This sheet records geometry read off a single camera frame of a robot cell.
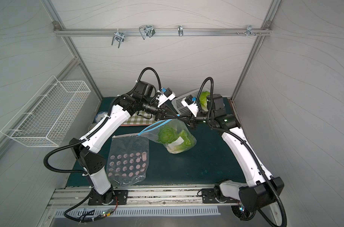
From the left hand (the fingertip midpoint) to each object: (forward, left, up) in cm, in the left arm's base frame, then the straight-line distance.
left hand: (175, 116), depth 65 cm
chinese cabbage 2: (+2, +5, -20) cm, 20 cm away
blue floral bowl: (+23, +58, -30) cm, 69 cm away
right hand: (+2, -2, -2) cm, 3 cm away
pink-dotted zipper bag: (-7, +31, -35) cm, 47 cm away
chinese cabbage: (-4, -4, -23) cm, 24 cm away
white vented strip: (-35, +36, -35) cm, 61 cm away
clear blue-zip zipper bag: (-3, +12, -8) cm, 15 cm away
